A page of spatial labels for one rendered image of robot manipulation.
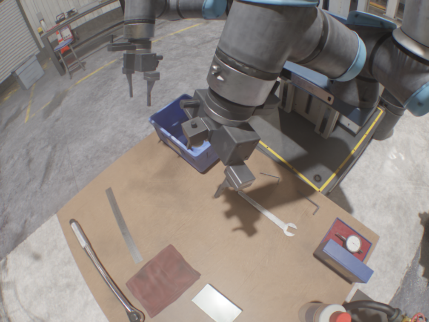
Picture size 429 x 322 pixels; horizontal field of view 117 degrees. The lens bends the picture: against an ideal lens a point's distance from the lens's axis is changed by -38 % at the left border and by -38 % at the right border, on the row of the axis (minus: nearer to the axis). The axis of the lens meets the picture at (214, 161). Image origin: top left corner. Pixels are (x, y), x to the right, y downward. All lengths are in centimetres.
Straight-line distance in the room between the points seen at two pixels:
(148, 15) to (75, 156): 159
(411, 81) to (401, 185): 122
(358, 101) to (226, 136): 49
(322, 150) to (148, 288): 93
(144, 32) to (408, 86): 65
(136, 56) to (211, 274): 64
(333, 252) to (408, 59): 48
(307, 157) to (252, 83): 79
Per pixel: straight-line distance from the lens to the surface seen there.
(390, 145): 188
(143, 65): 58
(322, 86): 73
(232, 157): 30
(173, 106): 89
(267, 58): 24
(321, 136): 113
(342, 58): 31
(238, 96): 26
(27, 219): 208
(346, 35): 32
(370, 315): 131
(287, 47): 25
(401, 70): 54
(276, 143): 103
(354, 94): 68
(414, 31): 52
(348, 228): 73
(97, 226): 83
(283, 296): 64
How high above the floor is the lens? 110
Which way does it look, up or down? 53 degrees down
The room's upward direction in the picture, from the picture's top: 11 degrees counter-clockwise
